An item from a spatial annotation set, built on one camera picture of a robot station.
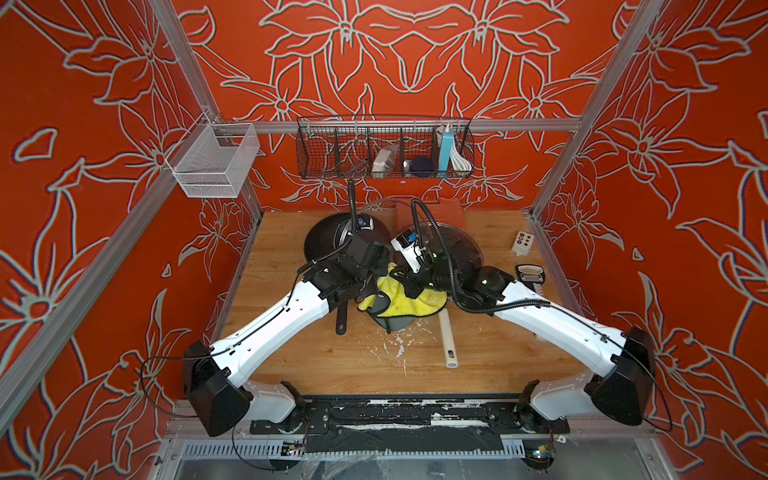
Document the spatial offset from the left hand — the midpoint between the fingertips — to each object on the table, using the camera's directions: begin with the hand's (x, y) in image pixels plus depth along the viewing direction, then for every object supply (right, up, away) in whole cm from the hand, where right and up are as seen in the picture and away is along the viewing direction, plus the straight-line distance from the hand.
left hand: (376, 248), depth 74 cm
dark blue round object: (+14, +26, +22) cm, 37 cm away
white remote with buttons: (+53, +1, +32) cm, 62 cm away
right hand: (+3, -1, -5) cm, 6 cm away
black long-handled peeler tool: (+53, -10, +24) cm, 59 cm away
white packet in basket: (+2, +28, +18) cm, 34 cm away
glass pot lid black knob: (+1, -14, -3) cm, 14 cm away
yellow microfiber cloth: (+6, -13, -3) cm, 15 cm away
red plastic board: (+27, +13, +40) cm, 50 cm away
